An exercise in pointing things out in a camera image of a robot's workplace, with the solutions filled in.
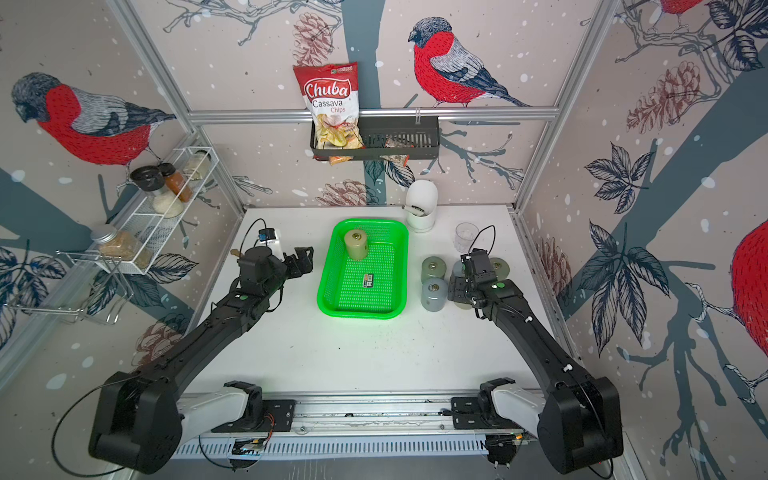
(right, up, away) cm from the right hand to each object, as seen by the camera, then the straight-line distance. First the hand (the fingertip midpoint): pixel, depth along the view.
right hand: (465, 285), depth 85 cm
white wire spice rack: (-89, +3, -18) cm, 91 cm away
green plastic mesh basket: (-27, -3, +13) cm, 30 cm away
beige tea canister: (-34, +12, +15) cm, 39 cm away
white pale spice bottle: (-77, +34, -1) cm, 84 cm away
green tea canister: (-9, +4, +8) cm, 12 cm away
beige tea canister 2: (-3, -3, -10) cm, 11 cm away
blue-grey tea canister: (-9, -3, +3) cm, 10 cm away
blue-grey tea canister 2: (0, +4, +8) cm, 9 cm away
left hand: (-47, +12, -1) cm, 48 cm away
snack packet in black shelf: (-19, +38, +5) cm, 43 cm away
